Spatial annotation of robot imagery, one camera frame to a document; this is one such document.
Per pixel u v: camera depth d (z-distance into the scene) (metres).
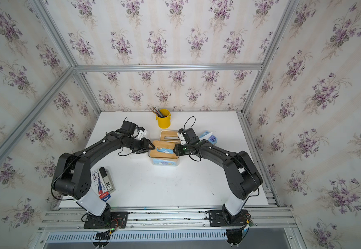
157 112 1.01
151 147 0.85
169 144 0.90
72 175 0.46
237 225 0.70
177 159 0.86
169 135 1.01
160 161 0.89
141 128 0.86
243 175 0.46
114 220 0.73
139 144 0.80
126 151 0.74
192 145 0.70
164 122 1.08
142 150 0.80
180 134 0.84
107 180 0.83
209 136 0.95
